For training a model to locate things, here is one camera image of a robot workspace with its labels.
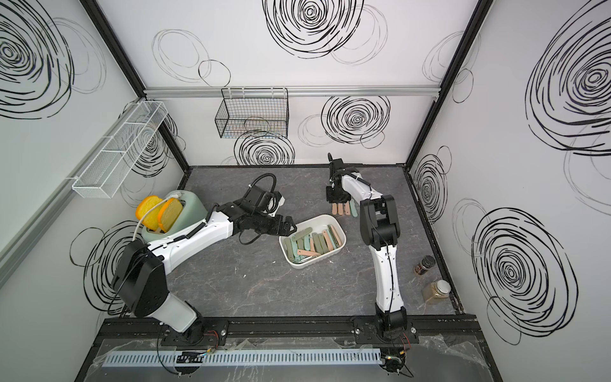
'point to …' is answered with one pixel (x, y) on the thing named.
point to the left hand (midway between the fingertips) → (287, 228)
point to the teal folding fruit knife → (353, 208)
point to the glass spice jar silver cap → (435, 291)
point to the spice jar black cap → (428, 262)
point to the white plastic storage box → (309, 241)
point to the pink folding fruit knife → (334, 208)
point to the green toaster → (192, 213)
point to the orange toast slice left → (146, 204)
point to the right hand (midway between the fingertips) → (337, 198)
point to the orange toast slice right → (169, 214)
